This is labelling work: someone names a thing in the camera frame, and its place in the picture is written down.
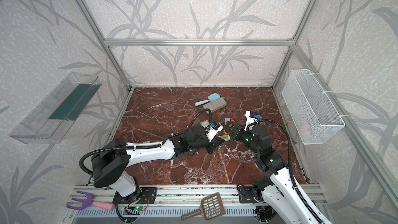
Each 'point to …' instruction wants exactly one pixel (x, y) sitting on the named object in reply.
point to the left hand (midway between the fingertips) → (225, 138)
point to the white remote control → (204, 124)
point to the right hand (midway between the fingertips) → (229, 119)
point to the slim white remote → (226, 137)
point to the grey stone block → (215, 105)
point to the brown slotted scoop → (212, 207)
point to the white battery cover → (227, 119)
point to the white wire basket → (315, 117)
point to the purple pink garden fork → (89, 201)
